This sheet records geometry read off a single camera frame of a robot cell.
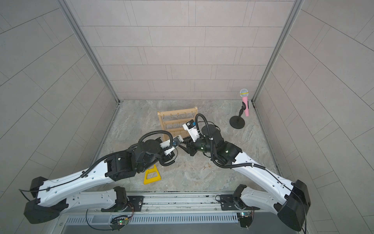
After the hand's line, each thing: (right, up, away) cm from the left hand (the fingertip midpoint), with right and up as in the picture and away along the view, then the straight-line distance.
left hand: (178, 140), depth 66 cm
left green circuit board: (-27, -37, 0) cm, 46 cm away
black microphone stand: (+39, +6, +37) cm, 54 cm away
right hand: (+1, -2, +1) cm, 2 cm away
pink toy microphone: (+37, +24, +19) cm, 48 cm away
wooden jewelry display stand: (-6, +8, +18) cm, 21 cm away
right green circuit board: (+32, -38, +2) cm, 49 cm away
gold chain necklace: (+16, -19, +18) cm, 31 cm away
